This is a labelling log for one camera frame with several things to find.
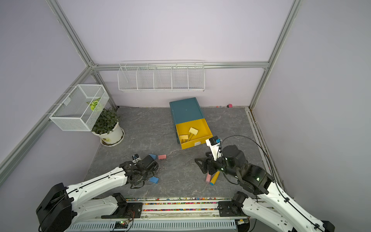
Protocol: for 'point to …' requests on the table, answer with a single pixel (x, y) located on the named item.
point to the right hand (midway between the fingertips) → (200, 156)
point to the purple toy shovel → (208, 178)
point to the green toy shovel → (215, 178)
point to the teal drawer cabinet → (184, 110)
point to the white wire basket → (81, 109)
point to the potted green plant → (108, 129)
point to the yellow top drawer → (204, 134)
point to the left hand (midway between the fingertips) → (148, 174)
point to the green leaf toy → (93, 104)
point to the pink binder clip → (163, 156)
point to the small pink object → (230, 105)
